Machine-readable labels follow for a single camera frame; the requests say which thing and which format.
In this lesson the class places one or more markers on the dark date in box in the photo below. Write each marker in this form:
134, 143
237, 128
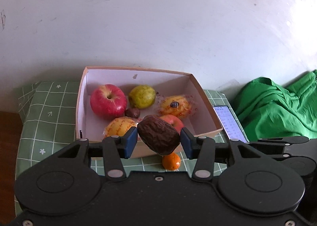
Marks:
132, 112

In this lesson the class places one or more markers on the wrapped yellow fruit right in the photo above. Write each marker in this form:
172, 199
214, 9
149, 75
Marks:
180, 106

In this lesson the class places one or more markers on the green checkered tablecloth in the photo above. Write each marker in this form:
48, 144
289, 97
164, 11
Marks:
47, 111

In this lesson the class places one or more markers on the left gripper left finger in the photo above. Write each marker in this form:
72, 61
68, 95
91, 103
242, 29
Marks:
116, 148

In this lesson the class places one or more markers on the small orange tangerine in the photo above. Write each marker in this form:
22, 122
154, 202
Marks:
171, 162

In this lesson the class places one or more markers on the smartphone with lit screen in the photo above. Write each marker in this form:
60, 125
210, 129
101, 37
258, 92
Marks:
229, 123

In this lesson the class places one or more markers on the orange-red apple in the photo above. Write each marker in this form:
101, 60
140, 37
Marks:
173, 121

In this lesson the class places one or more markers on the large red apple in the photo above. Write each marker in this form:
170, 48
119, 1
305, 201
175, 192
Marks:
108, 101

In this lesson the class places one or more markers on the green pear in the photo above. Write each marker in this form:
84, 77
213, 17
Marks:
142, 96

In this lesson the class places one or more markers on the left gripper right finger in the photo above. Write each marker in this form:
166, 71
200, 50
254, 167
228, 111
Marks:
202, 149

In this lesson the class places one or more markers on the brown cardboard box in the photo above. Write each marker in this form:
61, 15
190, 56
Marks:
202, 120

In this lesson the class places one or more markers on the wrapped yellow fruit left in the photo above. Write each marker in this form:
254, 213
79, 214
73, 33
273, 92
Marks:
119, 126

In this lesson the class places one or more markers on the bright green cloth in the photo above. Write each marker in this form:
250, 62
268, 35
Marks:
268, 110

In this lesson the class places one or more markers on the wrapped yellow fruit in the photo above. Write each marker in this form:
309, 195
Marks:
180, 106
119, 126

